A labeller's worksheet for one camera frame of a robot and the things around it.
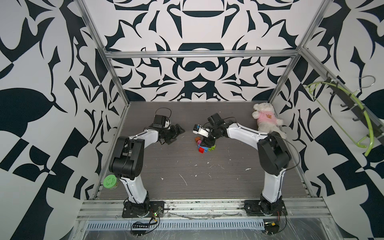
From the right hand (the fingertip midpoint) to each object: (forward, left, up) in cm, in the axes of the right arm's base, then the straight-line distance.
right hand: (202, 136), depth 94 cm
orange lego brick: (0, +3, -3) cm, 4 cm away
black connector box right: (-45, -31, -8) cm, 56 cm away
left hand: (+4, +13, 0) cm, 14 cm away
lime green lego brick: (-5, -6, -5) cm, 10 cm away
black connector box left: (-47, +31, -5) cm, 57 cm away
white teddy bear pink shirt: (+11, -43, +1) cm, 44 cm away
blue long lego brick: (-7, -2, -3) cm, 8 cm away
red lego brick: (-7, +1, -4) cm, 8 cm away
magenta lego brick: (-2, +2, -3) cm, 4 cm away
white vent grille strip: (-44, +25, -5) cm, 51 cm away
